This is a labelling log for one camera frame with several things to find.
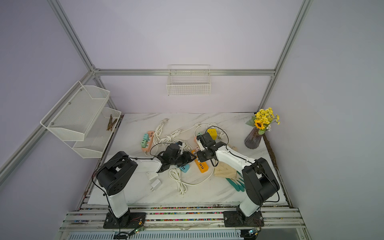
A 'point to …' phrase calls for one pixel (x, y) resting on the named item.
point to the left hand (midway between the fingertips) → (194, 159)
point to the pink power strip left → (147, 147)
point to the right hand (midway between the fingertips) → (203, 157)
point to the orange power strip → (202, 166)
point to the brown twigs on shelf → (111, 122)
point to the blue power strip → (184, 168)
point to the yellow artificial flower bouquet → (262, 120)
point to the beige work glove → (223, 170)
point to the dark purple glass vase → (253, 139)
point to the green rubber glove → (238, 185)
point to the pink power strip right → (197, 146)
